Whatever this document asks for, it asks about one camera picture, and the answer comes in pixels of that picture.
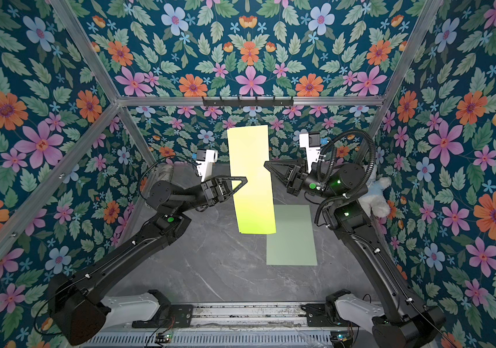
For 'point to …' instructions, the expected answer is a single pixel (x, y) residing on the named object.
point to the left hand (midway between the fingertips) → (243, 187)
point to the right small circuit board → (340, 336)
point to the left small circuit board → (163, 337)
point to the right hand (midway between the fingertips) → (268, 164)
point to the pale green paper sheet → (293, 243)
